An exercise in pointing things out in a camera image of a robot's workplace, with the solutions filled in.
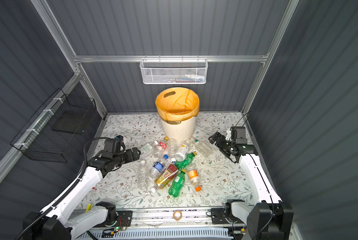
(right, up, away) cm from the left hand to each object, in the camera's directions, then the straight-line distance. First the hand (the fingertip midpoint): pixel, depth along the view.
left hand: (134, 154), depth 82 cm
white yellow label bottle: (+26, -1, +4) cm, 26 cm away
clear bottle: (+5, -13, 0) cm, 13 cm away
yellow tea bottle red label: (+20, -10, +1) cm, 23 cm away
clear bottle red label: (+13, +2, +15) cm, 20 cm away
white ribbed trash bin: (+28, +13, +9) cm, 32 cm away
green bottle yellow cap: (+23, -18, -3) cm, 30 cm away
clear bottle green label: (+4, +1, +14) cm, 14 cm away
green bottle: (+26, -7, +5) cm, 27 cm away
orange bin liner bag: (+22, +31, +22) cm, 44 cm away
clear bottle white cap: (+21, +4, +14) cm, 26 cm away
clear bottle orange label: (+33, -13, +1) cm, 36 cm away
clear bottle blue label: (+12, -10, +4) cm, 16 cm away
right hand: (+46, +6, -1) cm, 46 cm away
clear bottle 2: (+41, +1, +17) cm, 45 cm away
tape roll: (+23, -29, -8) cm, 38 cm away
